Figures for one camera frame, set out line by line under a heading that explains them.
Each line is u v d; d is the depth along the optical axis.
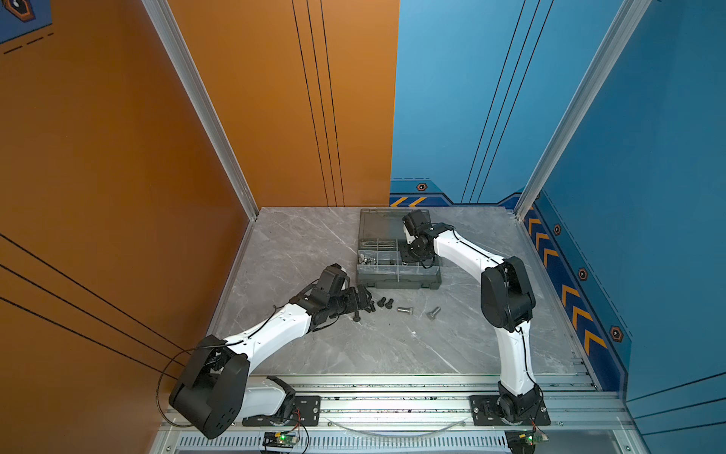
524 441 0.70
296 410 0.72
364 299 0.78
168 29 0.72
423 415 0.74
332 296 0.67
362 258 1.02
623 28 0.72
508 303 0.55
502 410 0.64
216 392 0.41
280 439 0.71
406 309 0.91
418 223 0.79
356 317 0.89
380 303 0.93
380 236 1.15
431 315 0.89
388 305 0.92
